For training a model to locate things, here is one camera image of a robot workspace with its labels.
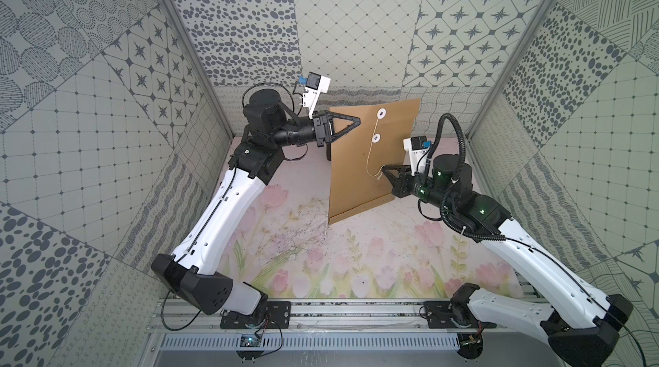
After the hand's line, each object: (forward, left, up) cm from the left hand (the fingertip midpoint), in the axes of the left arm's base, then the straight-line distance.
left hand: (366, 128), depth 51 cm
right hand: (+3, -6, -19) cm, 20 cm away
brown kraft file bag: (-2, +1, -17) cm, 17 cm away
